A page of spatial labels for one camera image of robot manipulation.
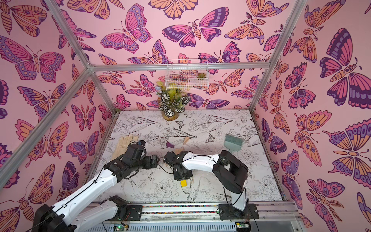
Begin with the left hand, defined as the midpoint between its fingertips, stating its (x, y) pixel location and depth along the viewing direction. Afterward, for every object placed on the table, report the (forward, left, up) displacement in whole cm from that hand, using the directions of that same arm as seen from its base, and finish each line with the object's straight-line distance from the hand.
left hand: (154, 158), depth 82 cm
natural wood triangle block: (+19, -18, -9) cm, 28 cm away
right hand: (-7, -15, -10) cm, 19 cm away
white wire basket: (+48, -18, +23) cm, 57 cm away
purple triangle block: (+15, -6, -10) cm, 19 cm away
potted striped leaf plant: (+38, -7, +8) cm, 40 cm away
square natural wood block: (+11, -13, -10) cm, 19 cm away
